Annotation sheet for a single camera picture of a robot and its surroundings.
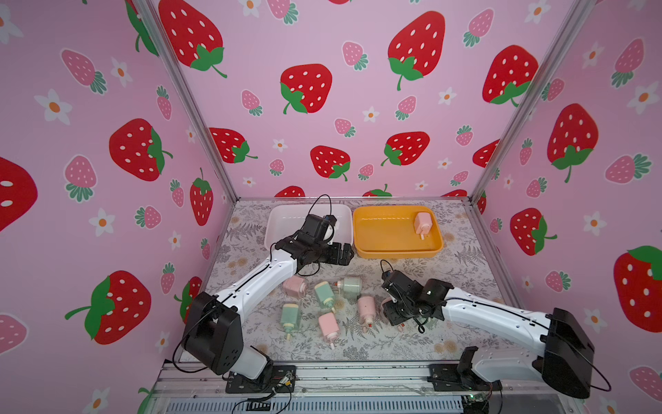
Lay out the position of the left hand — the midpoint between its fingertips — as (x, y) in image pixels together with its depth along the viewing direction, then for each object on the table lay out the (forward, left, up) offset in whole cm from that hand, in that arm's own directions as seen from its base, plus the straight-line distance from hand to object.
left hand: (344, 251), depth 83 cm
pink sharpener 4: (-17, -7, -9) cm, 20 cm away
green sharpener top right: (-8, -2, -10) cm, 13 cm away
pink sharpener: (+20, -32, -10) cm, 40 cm away
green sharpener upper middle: (-11, +7, -11) cm, 16 cm away
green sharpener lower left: (-19, +17, -10) cm, 27 cm away
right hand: (-14, -17, -10) cm, 24 cm away
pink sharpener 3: (-21, +5, -11) cm, 24 cm away
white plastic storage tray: (+26, +27, -14) cm, 40 cm away
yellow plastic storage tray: (+22, -19, -18) cm, 34 cm away
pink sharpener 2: (-8, +17, -10) cm, 21 cm away
